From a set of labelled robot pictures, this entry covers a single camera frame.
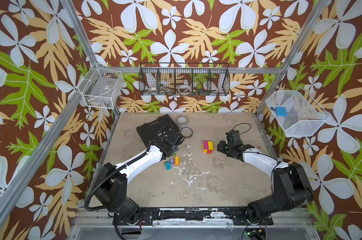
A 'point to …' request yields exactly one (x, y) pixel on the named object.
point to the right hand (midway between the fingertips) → (218, 145)
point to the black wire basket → (184, 79)
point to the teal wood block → (167, 165)
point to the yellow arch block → (205, 150)
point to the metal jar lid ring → (186, 132)
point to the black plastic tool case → (164, 126)
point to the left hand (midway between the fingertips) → (171, 144)
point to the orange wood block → (176, 160)
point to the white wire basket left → (102, 88)
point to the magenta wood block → (206, 145)
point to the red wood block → (209, 151)
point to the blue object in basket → (281, 111)
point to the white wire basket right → (304, 116)
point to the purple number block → (172, 161)
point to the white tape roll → (184, 88)
